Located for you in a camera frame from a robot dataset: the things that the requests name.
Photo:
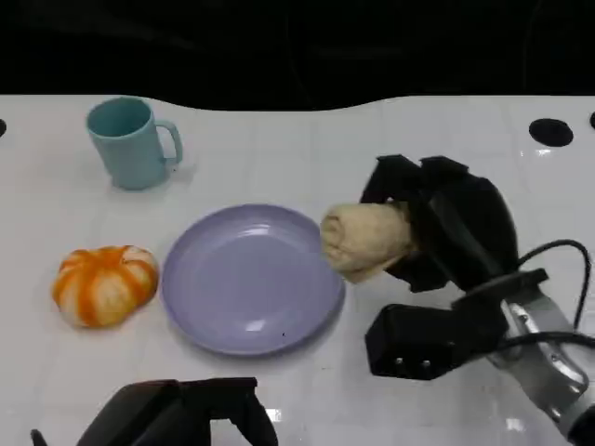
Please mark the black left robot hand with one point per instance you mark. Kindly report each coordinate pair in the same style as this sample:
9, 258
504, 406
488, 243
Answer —
172, 415

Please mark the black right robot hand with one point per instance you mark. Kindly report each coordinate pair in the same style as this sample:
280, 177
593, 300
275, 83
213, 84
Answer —
465, 223

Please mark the orange and white bread roll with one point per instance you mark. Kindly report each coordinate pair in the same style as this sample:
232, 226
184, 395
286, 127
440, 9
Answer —
104, 285

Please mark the lilac plate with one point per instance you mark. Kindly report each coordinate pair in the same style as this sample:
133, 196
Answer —
251, 279

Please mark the pale green mug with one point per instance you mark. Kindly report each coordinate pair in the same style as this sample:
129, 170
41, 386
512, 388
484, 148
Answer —
130, 146

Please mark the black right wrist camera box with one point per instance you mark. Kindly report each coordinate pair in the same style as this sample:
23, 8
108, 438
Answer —
418, 339

